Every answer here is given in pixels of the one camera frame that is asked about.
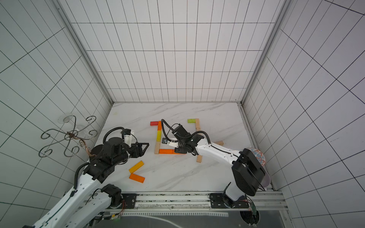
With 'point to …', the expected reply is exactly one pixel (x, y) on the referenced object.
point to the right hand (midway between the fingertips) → (179, 137)
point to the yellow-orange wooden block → (136, 167)
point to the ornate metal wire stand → (72, 138)
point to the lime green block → (191, 120)
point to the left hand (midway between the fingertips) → (143, 147)
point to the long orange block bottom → (174, 152)
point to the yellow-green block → (159, 136)
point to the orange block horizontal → (136, 177)
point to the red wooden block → (154, 123)
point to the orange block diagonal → (159, 126)
